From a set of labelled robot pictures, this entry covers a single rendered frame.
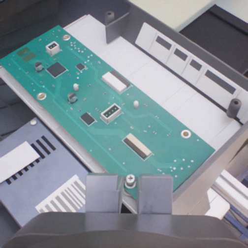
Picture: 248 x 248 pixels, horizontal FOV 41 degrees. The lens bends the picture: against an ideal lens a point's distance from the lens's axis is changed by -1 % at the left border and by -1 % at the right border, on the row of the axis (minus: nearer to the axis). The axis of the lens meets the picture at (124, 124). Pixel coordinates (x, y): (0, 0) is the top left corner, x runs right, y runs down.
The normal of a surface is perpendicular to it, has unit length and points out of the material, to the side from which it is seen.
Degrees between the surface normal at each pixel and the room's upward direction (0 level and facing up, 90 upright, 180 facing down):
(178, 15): 0
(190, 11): 0
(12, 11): 0
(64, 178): 90
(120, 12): 90
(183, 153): 90
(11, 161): 90
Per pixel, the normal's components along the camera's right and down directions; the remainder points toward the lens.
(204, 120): -0.01, -0.55
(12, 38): 0.69, 0.60
